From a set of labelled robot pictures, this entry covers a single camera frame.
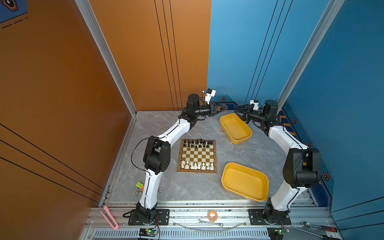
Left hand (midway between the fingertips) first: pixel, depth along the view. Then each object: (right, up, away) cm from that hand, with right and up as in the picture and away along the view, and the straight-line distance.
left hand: (227, 107), depth 78 cm
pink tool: (-62, -54, -4) cm, 82 cm away
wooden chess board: (-16, -29, +16) cm, 37 cm away
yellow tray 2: (+12, -43, +9) cm, 45 cm away
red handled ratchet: (+35, -56, -8) cm, 67 cm away
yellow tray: (+14, -13, +31) cm, 36 cm away
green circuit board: (-41, -61, -7) cm, 74 cm away
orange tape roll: (-8, -56, -2) cm, 56 cm away
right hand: (+4, 0, +5) cm, 7 cm away
